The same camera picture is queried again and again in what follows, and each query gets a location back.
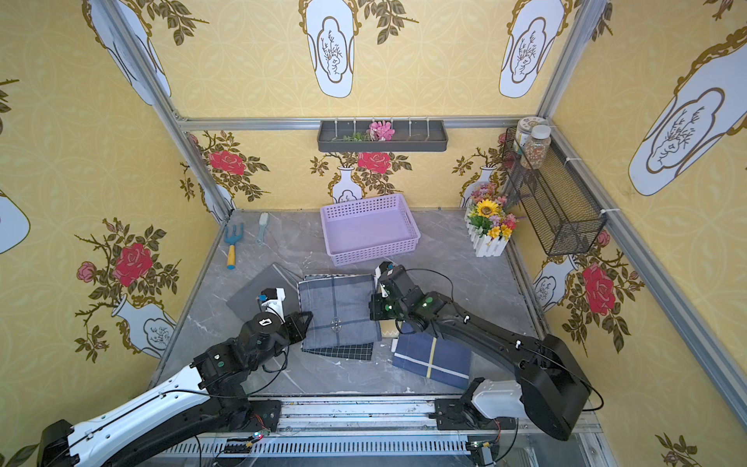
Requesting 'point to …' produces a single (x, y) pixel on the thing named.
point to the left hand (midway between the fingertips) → (305, 310)
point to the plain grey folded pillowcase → (246, 305)
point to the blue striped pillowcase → (434, 358)
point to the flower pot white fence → (488, 226)
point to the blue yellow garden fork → (231, 252)
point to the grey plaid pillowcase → (339, 305)
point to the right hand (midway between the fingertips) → (373, 298)
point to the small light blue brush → (263, 221)
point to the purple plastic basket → (368, 228)
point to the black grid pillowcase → (355, 351)
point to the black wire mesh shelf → (562, 211)
